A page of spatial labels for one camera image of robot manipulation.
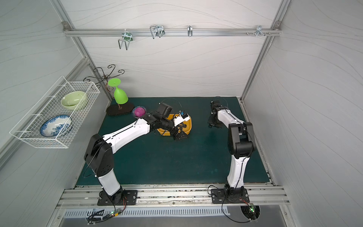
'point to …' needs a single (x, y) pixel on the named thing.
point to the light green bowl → (73, 100)
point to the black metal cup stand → (116, 109)
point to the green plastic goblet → (120, 97)
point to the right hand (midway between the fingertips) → (215, 122)
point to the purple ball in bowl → (139, 111)
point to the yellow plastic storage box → (186, 130)
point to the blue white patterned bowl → (55, 125)
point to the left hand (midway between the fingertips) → (186, 131)
